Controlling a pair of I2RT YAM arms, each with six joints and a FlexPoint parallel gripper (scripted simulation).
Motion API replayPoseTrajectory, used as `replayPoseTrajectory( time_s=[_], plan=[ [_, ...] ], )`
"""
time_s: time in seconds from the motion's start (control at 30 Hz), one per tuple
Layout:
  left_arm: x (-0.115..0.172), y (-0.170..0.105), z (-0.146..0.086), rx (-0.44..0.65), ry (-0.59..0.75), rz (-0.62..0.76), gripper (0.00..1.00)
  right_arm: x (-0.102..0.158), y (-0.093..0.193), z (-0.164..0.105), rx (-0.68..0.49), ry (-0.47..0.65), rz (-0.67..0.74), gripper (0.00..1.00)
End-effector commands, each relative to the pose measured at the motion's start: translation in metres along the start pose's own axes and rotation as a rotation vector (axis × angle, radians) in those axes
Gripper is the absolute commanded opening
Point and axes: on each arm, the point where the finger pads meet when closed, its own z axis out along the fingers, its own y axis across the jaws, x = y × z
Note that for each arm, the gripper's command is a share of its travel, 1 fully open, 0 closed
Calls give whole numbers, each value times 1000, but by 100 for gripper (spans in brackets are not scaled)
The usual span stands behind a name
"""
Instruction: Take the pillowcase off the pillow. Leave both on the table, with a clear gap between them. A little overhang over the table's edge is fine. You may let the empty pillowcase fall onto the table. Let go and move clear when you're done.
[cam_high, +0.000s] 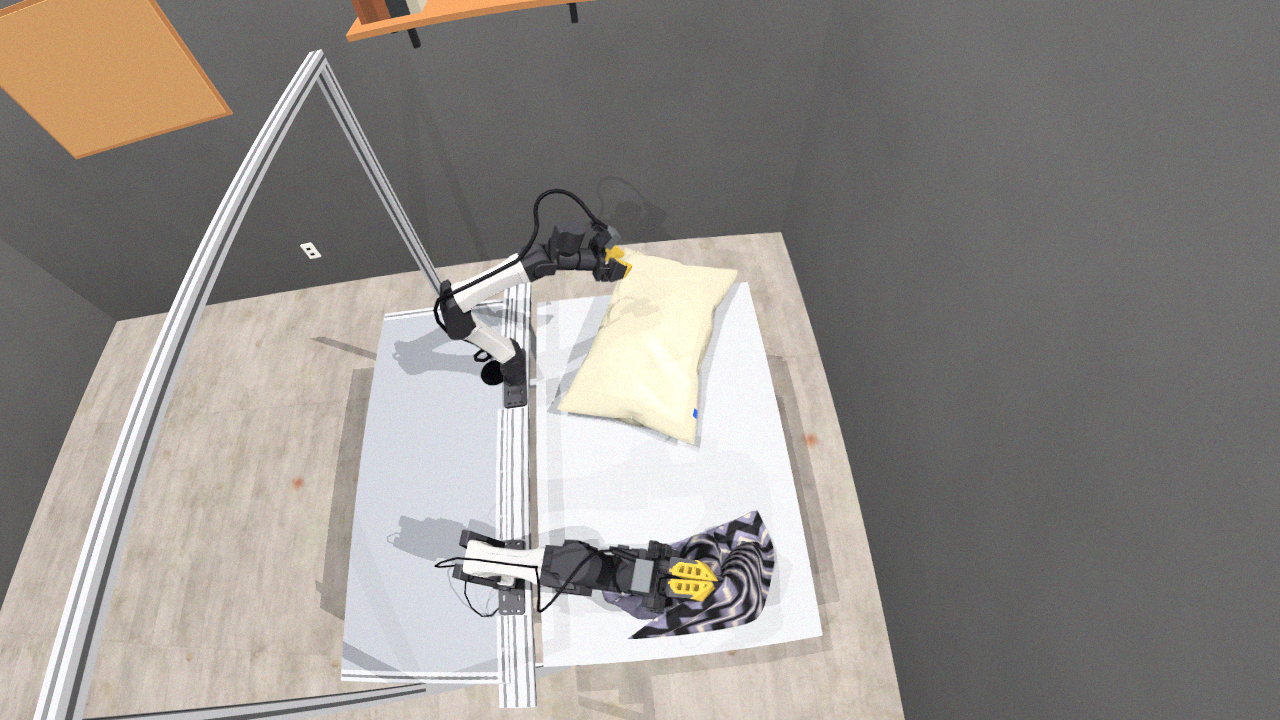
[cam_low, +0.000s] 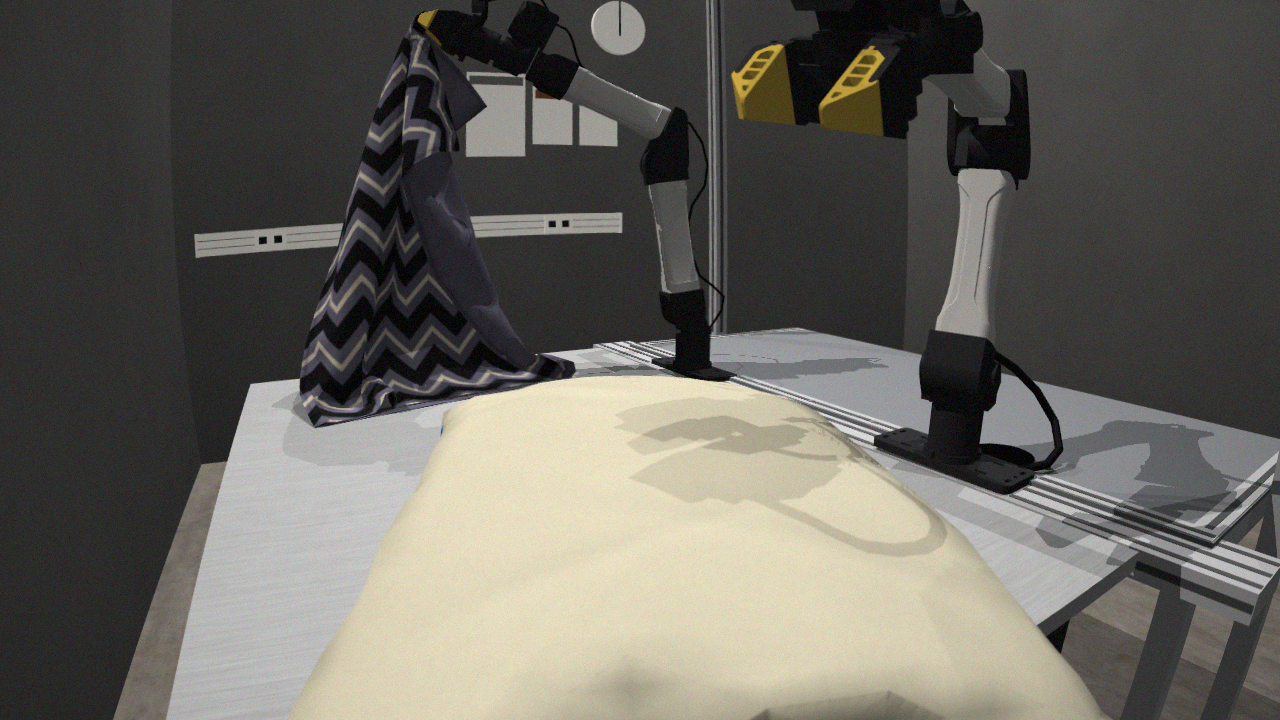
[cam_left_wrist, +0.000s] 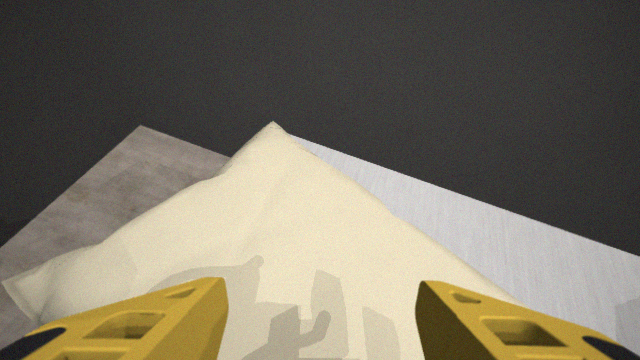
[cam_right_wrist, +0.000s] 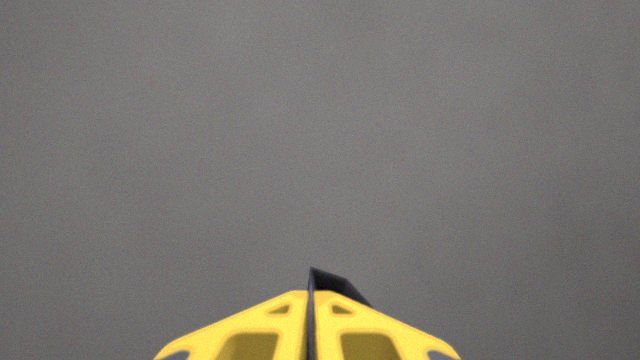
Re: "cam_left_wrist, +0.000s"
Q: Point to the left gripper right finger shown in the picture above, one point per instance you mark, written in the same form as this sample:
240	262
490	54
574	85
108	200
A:
458	324

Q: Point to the cream pillow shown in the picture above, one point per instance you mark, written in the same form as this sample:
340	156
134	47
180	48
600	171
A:
316	267

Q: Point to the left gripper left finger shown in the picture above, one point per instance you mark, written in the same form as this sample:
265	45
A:
182	322

